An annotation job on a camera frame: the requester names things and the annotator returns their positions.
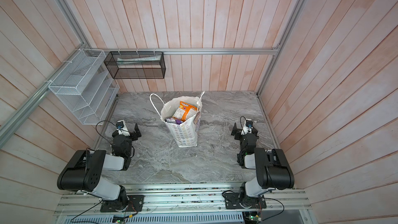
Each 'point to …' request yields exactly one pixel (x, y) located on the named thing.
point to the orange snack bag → (184, 111)
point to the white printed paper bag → (186, 134)
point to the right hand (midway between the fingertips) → (243, 123)
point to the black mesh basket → (136, 65)
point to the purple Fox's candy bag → (173, 121)
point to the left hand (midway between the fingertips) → (130, 126)
